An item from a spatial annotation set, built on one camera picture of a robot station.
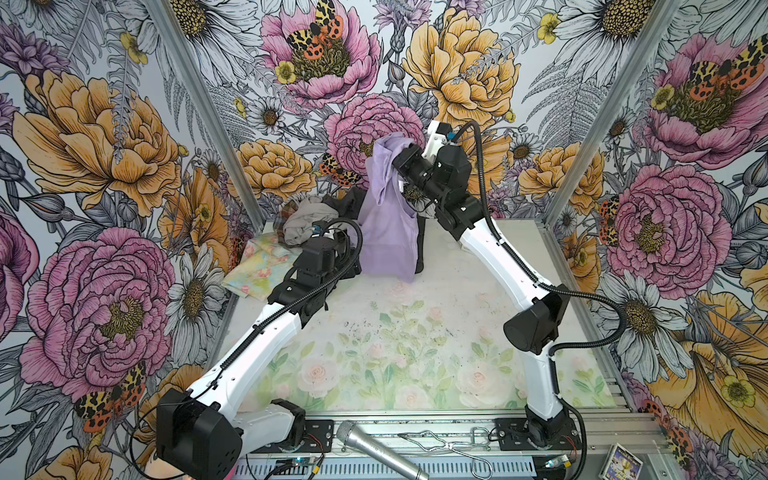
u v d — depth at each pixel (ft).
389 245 2.91
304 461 2.33
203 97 2.81
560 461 2.34
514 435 2.42
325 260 1.89
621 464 2.29
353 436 2.35
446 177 1.86
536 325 1.65
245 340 1.51
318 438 2.40
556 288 1.73
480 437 2.49
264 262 3.42
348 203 3.50
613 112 2.92
